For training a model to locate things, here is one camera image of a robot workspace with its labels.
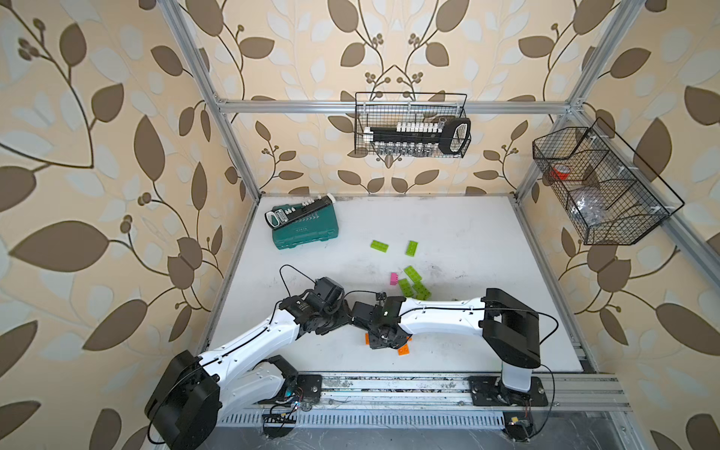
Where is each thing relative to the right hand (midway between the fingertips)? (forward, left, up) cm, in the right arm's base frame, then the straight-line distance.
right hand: (379, 341), depth 83 cm
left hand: (+6, +10, +5) cm, 13 cm away
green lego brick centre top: (+23, -13, -1) cm, 26 cm away
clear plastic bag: (+21, -55, +33) cm, 67 cm away
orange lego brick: (-3, -7, 0) cm, 8 cm away
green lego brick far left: (+34, -2, 0) cm, 34 cm away
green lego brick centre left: (+17, -10, 0) cm, 20 cm away
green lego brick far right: (+33, -14, 0) cm, 36 cm away
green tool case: (+44, +25, +5) cm, 51 cm away
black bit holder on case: (+44, +37, +8) cm, 58 cm away
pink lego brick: (+19, -6, +2) cm, 20 cm away
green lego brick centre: (+14, -15, 0) cm, 21 cm away
